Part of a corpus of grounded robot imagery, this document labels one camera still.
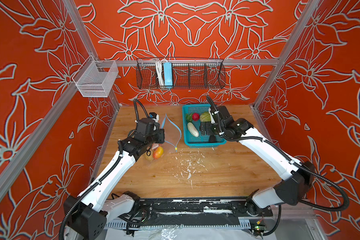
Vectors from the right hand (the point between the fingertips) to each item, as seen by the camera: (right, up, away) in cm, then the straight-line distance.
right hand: (204, 126), depth 78 cm
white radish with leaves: (-5, -2, +23) cm, 24 cm away
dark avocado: (+8, -9, +19) cm, 23 cm away
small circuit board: (+23, -48, -10) cm, 55 cm away
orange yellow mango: (-26, -16, +7) cm, 31 cm away
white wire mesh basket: (-67, +30, +15) cm, 75 cm away
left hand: (-22, -2, -2) cm, 23 cm away
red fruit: (-2, +6, +29) cm, 29 cm away
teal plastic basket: (+2, -11, +20) cm, 23 cm away
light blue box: (-21, +31, +12) cm, 39 cm away
